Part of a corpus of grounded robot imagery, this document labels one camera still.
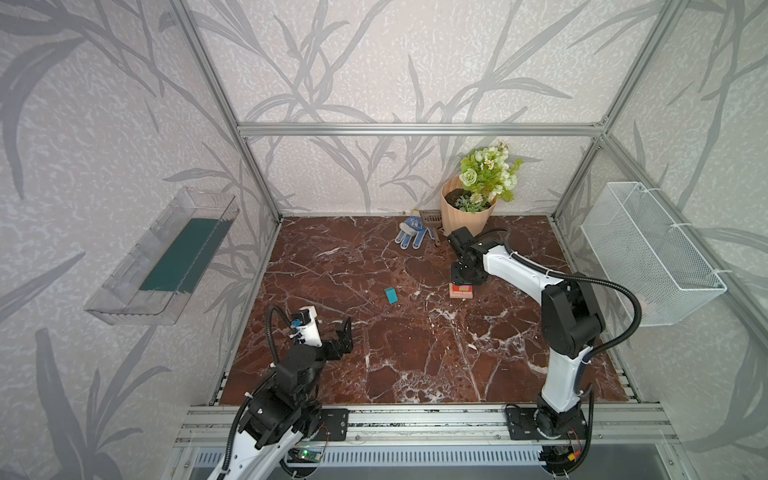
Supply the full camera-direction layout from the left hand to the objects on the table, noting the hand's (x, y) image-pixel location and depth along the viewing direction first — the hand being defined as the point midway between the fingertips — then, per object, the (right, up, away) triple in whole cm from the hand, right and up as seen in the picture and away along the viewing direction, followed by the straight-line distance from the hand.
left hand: (341, 313), depth 76 cm
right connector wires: (+56, -32, -6) cm, 65 cm away
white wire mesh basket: (+69, +17, -11) cm, 72 cm away
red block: (+34, +4, +17) cm, 39 cm away
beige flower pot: (+37, +30, +23) cm, 53 cm away
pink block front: (+35, +1, +20) cm, 40 cm away
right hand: (+35, +9, +20) cm, 41 cm away
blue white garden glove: (+18, +24, +39) cm, 50 cm away
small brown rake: (+27, +27, +40) cm, 55 cm away
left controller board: (-8, -33, -5) cm, 34 cm away
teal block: (+12, +1, +20) cm, 24 cm away
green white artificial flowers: (+43, +40, +20) cm, 63 cm away
